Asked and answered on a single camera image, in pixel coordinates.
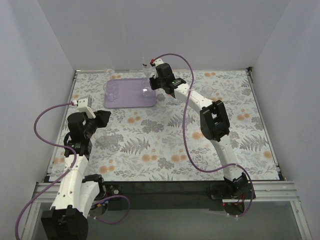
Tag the floral patterned table mat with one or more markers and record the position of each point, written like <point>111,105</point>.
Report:
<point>150,139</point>

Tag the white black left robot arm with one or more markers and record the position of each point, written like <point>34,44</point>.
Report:
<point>67,217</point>

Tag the aluminium frame rail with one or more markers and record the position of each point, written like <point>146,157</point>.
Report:
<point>262,191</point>

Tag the clear ribbed tumbler glass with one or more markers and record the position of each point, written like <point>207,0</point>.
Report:
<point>111,90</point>

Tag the tall clear champagne flute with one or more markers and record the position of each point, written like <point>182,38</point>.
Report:
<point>146,68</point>

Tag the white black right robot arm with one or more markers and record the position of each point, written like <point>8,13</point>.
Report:
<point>214,125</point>

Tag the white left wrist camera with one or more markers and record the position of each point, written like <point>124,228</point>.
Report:
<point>84,106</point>

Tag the lilac plastic tray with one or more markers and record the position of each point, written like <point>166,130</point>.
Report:
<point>130,94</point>

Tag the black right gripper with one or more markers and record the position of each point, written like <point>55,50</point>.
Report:
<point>154,82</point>

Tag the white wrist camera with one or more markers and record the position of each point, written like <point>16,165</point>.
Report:
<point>154,63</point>
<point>84,106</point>

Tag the clear stemmed wine glass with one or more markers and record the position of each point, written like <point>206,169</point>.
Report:
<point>108,68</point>

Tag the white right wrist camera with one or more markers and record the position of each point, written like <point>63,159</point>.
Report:
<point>154,63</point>

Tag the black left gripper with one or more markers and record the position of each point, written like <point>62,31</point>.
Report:
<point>95,121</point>

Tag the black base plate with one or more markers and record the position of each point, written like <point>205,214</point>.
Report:
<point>172,203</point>

